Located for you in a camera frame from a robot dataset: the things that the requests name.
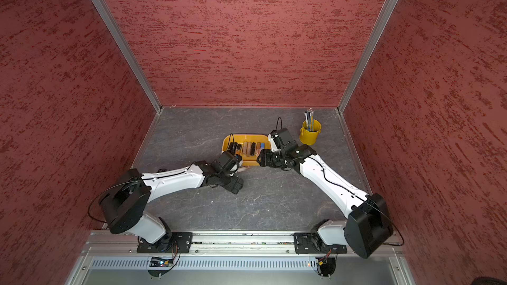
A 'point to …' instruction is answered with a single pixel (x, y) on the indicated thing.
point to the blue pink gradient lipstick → (262, 146)
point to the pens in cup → (309, 119)
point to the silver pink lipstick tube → (245, 148)
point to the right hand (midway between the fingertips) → (263, 164)
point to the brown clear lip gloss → (258, 148)
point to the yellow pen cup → (309, 137)
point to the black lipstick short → (236, 147)
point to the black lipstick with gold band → (232, 148)
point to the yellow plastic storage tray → (240, 138)
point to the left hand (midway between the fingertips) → (232, 184)
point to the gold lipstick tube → (248, 148)
